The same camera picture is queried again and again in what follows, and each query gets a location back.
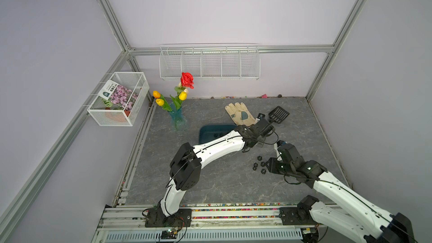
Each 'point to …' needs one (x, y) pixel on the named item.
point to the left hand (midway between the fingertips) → (258, 137)
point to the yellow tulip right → (183, 95)
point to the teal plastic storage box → (207, 133)
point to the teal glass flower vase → (179, 122)
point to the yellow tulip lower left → (160, 102)
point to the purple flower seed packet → (118, 96)
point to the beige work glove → (240, 114)
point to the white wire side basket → (102, 113)
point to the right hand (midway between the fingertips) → (266, 162)
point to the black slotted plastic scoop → (278, 115)
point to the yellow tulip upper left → (156, 94)
